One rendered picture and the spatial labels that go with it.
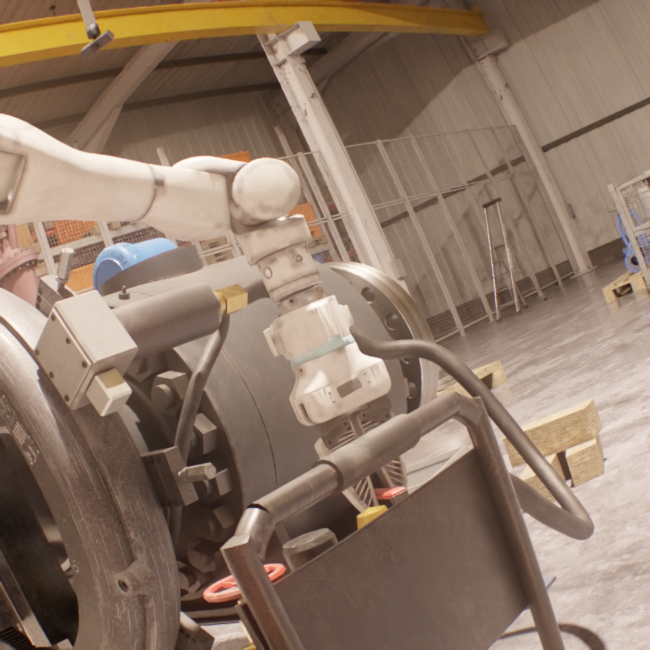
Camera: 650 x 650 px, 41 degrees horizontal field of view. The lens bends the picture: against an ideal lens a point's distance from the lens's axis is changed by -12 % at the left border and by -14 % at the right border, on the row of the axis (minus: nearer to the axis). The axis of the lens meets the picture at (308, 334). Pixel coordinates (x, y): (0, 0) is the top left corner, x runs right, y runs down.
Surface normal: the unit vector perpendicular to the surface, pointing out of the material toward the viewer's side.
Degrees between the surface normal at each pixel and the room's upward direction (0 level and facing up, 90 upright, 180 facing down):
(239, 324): 61
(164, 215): 145
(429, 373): 113
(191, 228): 155
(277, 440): 102
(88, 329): 67
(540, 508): 122
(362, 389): 90
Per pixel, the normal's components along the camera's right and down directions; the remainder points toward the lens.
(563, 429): -0.56, 0.22
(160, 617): 0.80, 0.28
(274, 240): -0.04, 0.00
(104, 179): 0.75, -0.08
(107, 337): 0.51, -0.64
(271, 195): 0.34, -0.12
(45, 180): 0.54, 0.38
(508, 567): 0.72, -0.31
